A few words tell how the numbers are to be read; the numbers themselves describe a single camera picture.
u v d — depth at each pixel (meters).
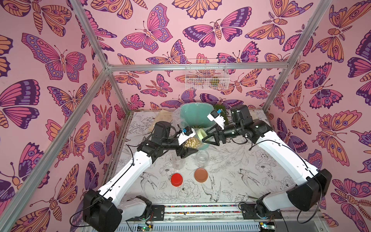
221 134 0.60
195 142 0.68
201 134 0.65
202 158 0.93
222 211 0.75
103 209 0.38
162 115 1.18
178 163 0.92
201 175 0.86
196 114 0.96
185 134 0.60
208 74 0.95
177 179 0.85
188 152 0.64
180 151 0.63
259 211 0.66
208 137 0.62
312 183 0.40
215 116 0.61
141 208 0.62
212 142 0.63
